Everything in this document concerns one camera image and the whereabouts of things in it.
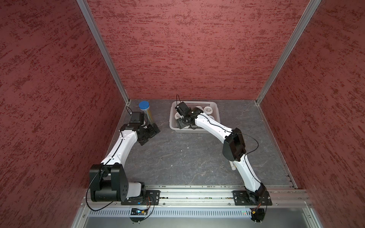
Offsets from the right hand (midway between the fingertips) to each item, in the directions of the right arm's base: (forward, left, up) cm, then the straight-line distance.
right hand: (185, 122), depth 95 cm
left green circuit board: (-49, +25, -10) cm, 56 cm away
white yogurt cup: (+12, -17, -2) cm, 21 cm away
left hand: (-12, +19, +3) cm, 23 cm away
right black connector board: (-51, -36, -9) cm, 63 cm away
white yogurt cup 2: (+6, -19, -2) cm, 20 cm away
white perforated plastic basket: (+25, -6, -9) cm, 27 cm away
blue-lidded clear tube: (+7, +27, +11) cm, 30 cm away
